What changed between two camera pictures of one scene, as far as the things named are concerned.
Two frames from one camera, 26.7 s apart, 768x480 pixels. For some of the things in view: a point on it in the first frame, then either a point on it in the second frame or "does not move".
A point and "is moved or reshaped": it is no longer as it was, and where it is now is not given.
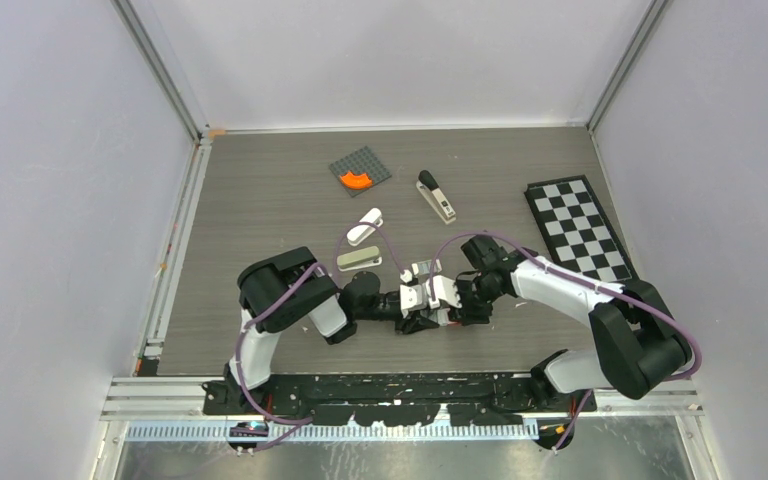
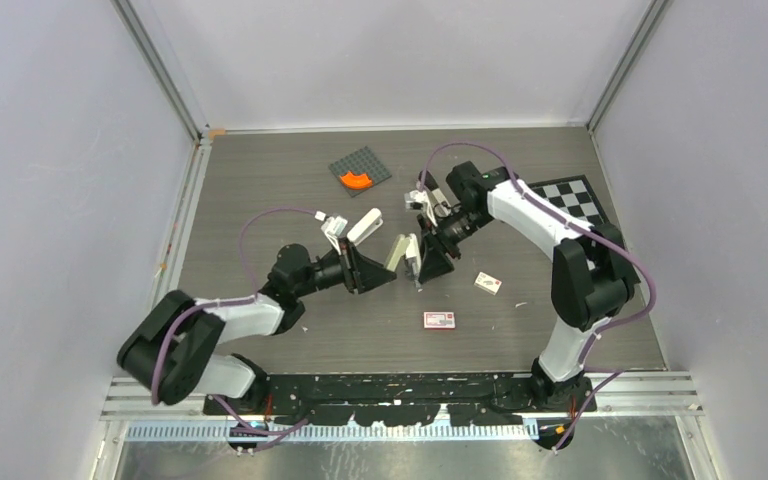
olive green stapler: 362,258 is moved or reshaped
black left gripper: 413,323 to 358,271
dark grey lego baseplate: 361,162 does not move
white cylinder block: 361,232 does not move
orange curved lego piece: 356,181 does not move
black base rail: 396,399 does not move
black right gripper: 467,314 to 435,263
